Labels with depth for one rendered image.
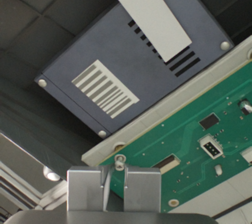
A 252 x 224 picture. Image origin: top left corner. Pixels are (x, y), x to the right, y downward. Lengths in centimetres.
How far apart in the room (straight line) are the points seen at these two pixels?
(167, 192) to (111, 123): 5
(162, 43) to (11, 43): 7
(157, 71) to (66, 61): 4
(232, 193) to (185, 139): 6
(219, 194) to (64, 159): 10
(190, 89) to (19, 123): 9
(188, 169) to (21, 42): 11
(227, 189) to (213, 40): 10
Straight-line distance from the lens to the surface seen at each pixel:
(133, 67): 16
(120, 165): 18
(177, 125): 17
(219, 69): 17
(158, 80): 16
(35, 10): 16
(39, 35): 17
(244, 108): 16
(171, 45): 15
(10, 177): 115
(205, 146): 18
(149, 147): 18
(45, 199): 116
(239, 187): 22
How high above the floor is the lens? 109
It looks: 22 degrees up
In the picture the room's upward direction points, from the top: 127 degrees counter-clockwise
